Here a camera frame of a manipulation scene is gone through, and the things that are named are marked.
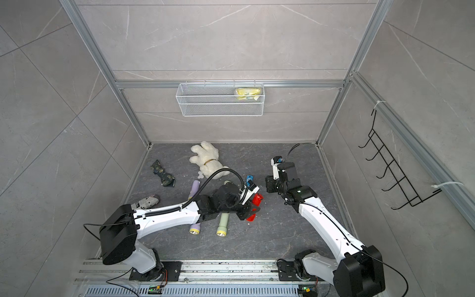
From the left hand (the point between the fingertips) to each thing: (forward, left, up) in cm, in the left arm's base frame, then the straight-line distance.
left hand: (259, 204), depth 75 cm
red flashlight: (0, +1, +3) cm, 3 cm away
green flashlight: (-6, +17, -13) cm, 22 cm away
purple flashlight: (-5, +29, -12) cm, 32 cm away
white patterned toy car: (+9, +55, -13) cm, 57 cm away
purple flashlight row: (+16, +32, -13) cm, 38 cm away
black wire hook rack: (-7, -48, +16) cm, 51 cm away
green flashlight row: (+20, +15, -14) cm, 29 cm away
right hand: (+12, -6, +1) cm, 14 cm away
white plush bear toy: (+32, +26, -7) cm, 42 cm away
